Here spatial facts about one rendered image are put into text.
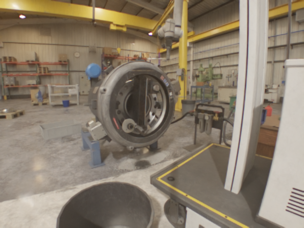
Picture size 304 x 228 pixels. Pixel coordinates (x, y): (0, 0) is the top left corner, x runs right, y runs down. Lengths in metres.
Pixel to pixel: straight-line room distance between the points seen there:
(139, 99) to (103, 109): 0.29
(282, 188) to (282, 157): 0.10
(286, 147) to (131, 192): 0.56
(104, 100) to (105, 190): 0.62
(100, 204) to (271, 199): 0.64
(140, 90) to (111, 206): 0.81
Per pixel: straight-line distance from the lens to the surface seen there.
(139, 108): 1.16
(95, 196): 0.70
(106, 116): 1.08
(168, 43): 1.32
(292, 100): 0.50
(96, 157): 1.53
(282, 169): 0.54
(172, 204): 0.84
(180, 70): 4.80
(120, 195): 0.71
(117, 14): 13.40
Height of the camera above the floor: 0.76
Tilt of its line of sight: 10 degrees down
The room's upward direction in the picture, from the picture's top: straight up
